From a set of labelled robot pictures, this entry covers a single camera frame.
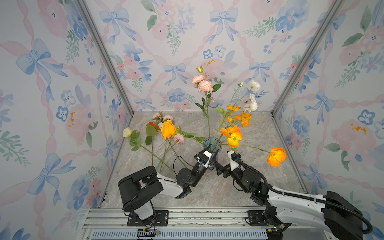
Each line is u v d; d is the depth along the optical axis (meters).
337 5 0.68
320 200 0.45
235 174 0.68
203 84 0.66
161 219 0.74
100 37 0.80
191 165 0.60
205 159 0.58
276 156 0.46
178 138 1.00
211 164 0.66
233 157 0.63
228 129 0.52
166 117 1.11
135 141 1.02
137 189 0.46
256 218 0.74
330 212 0.42
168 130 0.58
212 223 0.73
